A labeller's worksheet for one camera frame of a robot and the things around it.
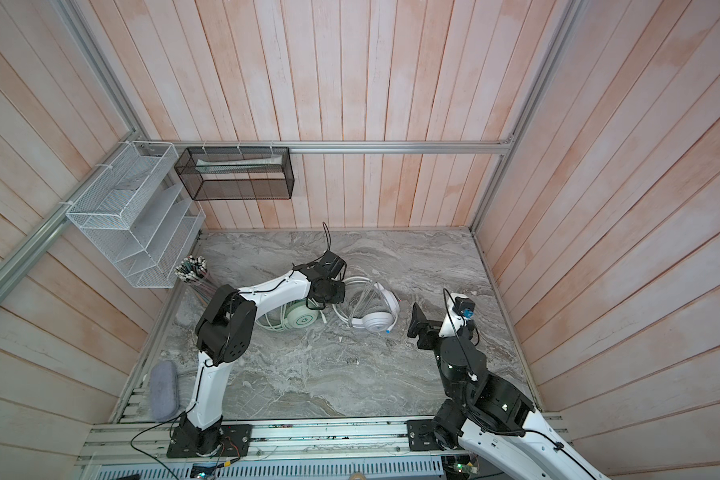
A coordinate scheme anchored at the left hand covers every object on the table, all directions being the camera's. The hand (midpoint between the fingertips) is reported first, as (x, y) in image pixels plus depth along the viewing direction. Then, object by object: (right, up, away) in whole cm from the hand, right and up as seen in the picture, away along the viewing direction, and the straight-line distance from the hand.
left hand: (341, 300), depth 97 cm
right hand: (+23, +2, -29) cm, 37 cm away
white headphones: (+9, -2, -1) cm, 9 cm away
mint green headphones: (-14, -3, -9) cm, 17 cm away
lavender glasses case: (-47, -21, -19) cm, 55 cm away
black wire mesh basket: (-37, +44, +6) cm, 57 cm away
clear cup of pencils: (-43, +10, -11) cm, 45 cm away
